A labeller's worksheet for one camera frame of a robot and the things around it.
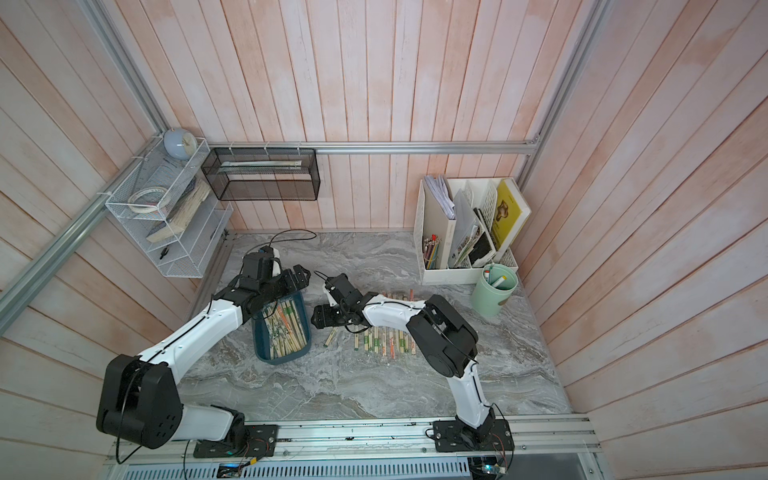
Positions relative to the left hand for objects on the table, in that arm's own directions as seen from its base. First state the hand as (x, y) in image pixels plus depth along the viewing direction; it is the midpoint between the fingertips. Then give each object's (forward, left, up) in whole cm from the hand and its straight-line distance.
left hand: (300, 281), depth 88 cm
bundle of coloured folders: (+11, -41, +1) cm, 42 cm away
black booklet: (+15, -59, 0) cm, 61 cm away
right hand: (-7, -5, -11) cm, 14 cm away
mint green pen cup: (-3, -58, 0) cm, 58 cm away
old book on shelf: (+10, +30, +18) cm, 37 cm away
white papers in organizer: (+24, -43, +16) cm, 52 cm away
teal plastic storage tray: (-9, +7, -14) cm, 18 cm away
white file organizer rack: (+9, -45, +13) cm, 48 cm away
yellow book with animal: (+23, -66, +8) cm, 70 cm away
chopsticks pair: (-12, -23, -14) cm, 30 cm away
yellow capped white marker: (+4, -63, -4) cm, 63 cm away
